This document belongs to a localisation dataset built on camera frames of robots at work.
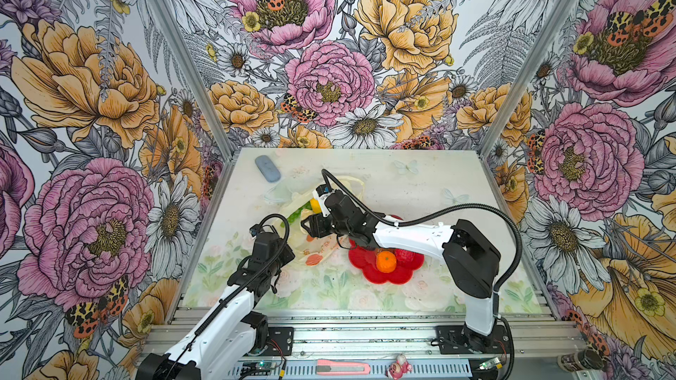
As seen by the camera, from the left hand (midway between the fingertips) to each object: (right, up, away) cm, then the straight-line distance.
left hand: (287, 253), depth 87 cm
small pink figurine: (+33, -24, -18) cm, 44 cm away
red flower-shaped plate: (+31, +15, -24) cm, 42 cm away
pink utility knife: (+14, -25, -17) cm, 33 cm away
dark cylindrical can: (+76, -18, -24) cm, 82 cm away
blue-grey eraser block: (-13, +27, +25) cm, 39 cm away
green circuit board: (-4, -26, -16) cm, 30 cm away
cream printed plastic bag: (+7, 0, +2) cm, 8 cm away
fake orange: (+32, -2, -2) cm, 32 cm away
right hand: (+8, +9, -3) cm, 12 cm away
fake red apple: (+37, 0, -2) cm, 38 cm away
